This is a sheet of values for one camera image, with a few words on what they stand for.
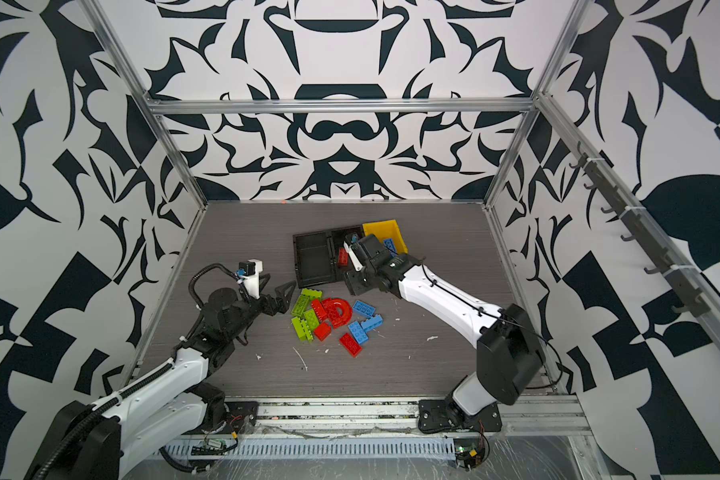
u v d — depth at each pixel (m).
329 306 0.92
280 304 0.74
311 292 0.94
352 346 0.85
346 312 0.92
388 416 0.76
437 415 0.74
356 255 0.67
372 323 0.87
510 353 0.42
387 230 1.06
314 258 1.05
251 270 0.70
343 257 1.02
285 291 0.75
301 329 0.86
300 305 0.92
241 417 0.73
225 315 0.63
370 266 0.63
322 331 0.86
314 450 0.78
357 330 0.87
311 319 0.91
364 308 0.91
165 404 0.51
